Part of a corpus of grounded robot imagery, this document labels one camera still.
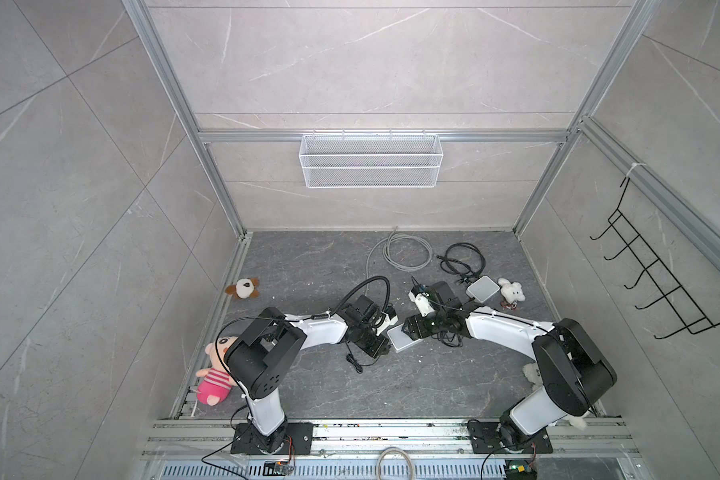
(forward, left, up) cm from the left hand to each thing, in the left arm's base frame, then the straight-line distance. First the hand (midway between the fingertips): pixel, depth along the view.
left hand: (386, 344), depth 89 cm
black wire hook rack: (-10, -59, +33) cm, 69 cm away
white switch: (0, -4, +2) cm, 5 cm away
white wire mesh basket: (+54, +3, +29) cm, 61 cm away
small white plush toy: (+16, -44, +3) cm, 47 cm away
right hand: (+6, -9, +2) cm, 11 cm away
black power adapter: (-4, +11, +1) cm, 12 cm away
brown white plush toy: (+21, +47, +2) cm, 52 cm away
